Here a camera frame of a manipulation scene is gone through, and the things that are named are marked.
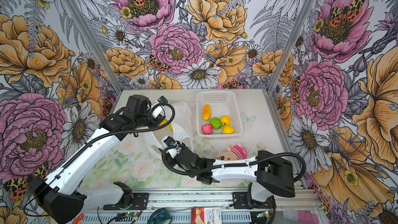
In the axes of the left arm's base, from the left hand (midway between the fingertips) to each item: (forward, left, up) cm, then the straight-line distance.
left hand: (158, 118), depth 76 cm
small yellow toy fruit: (+12, -36, -18) cm, 42 cm away
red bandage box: (-37, -23, -20) cm, 48 cm away
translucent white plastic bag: (+6, -9, -6) cm, 13 cm away
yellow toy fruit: (+4, -36, -17) cm, 40 cm away
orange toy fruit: (+18, -24, -19) cm, 36 cm away
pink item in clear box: (-38, -68, -23) cm, 81 cm away
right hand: (-13, -4, -6) cm, 15 cm away
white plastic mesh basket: (+28, -36, -22) cm, 51 cm away
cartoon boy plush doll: (-10, -39, -18) cm, 44 cm away
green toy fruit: (+9, -29, -18) cm, 36 cm away
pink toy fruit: (+5, -24, -18) cm, 31 cm away
